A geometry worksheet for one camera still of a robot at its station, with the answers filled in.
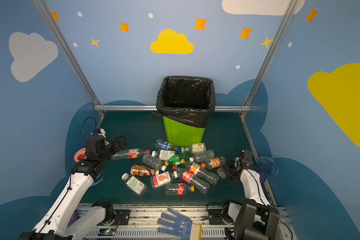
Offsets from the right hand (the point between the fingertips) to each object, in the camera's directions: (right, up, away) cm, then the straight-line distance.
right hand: (226, 166), depth 87 cm
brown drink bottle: (-50, -2, -2) cm, 50 cm away
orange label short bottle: (-6, +2, +1) cm, 6 cm away
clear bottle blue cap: (-38, +12, +10) cm, 41 cm away
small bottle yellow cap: (-28, -10, -9) cm, 31 cm away
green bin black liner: (-24, +39, +16) cm, 49 cm away
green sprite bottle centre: (-31, +3, +4) cm, 31 cm away
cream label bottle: (-18, +10, +8) cm, 22 cm away
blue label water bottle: (-3, +1, -9) cm, 10 cm away
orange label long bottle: (-19, -1, -1) cm, 19 cm away
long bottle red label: (-20, -6, -5) cm, 22 cm away
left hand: (-59, +16, -8) cm, 62 cm away
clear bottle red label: (-58, +7, +6) cm, 58 cm away
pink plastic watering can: (-85, +8, -3) cm, 86 cm away
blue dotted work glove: (-26, -26, -16) cm, 40 cm away
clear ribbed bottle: (-14, +5, +3) cm, 15 cm away
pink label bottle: (-38, -6, -3) cm, 38 cm away
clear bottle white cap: (-53, -8, -5) cm, 54 cm away
